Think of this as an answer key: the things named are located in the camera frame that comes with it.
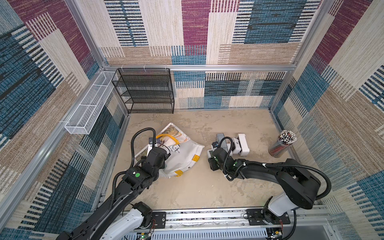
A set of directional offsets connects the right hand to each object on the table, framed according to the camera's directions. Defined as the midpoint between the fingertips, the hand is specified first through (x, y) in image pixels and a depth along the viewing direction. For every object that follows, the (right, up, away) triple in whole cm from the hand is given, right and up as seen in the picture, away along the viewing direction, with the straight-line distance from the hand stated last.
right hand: (215, 160), depth 92 cm
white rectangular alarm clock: (+18, +6, 0) cm, 19 cm away
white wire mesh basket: (-80, +24, 0) cm, 84 cm away
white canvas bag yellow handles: (-19, +4, +3) cm, 19 cm away
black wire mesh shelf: (-47, +46, +17) cm, 68 cm away
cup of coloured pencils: (+37, +14, -9) cm, 40 cm away
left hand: (-32, +6, -15) cm, 36 cm away
